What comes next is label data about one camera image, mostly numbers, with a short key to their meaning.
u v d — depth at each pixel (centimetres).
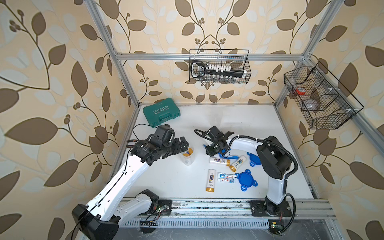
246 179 84
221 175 84
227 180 83
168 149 59
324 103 73
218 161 89
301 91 81
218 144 70
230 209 75
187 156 80
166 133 55
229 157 90
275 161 50
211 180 82
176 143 64
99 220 37
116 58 93
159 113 108
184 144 65
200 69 84
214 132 77
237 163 87
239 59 91
